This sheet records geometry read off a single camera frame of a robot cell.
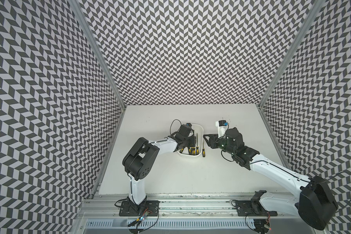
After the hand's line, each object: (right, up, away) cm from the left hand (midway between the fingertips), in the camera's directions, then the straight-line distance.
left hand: (195, 142), depth 95 cm
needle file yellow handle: (-9, -5, -3) cm, 11 cm away
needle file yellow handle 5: (+5, -6, -3) cm, 8 cm away
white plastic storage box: (+3, +8, +5) cm, 10 cm away
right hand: (+5, +5, -15) cm, 16 cm away
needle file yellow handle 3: (-1, -6, -3) cm, 7 cm away
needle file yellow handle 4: (+1, -4, -1) cm, 4 cm away
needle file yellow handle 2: (-4, -6, -3) cm, 7 cm away
